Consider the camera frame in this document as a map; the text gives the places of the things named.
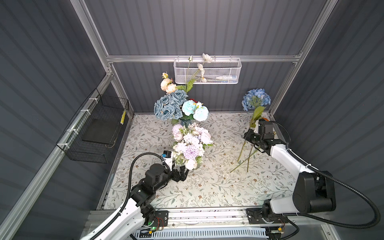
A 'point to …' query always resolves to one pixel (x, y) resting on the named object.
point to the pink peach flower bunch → (189, 152)
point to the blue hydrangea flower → (256, 99)
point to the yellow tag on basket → (123, 117)
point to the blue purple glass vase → (186, 122)
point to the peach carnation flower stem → (251, 155)
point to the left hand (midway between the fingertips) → (184, 164)
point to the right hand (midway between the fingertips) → (247, 134)
